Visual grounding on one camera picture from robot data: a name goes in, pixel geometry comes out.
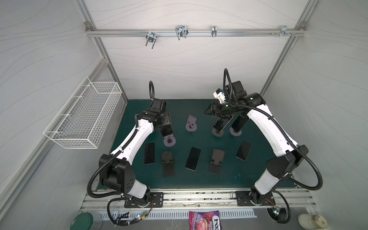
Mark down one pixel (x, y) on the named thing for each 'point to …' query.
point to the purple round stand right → (233, 132)
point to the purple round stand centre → (191, 125)
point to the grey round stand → (216, 133)
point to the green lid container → (82, 221)
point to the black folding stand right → (215, 165)
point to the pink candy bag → (208, 220)
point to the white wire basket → (83, 120)
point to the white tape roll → (312, 222)
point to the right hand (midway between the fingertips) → (207, 113)
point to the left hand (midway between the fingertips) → (163, 120)
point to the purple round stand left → (169, 141)
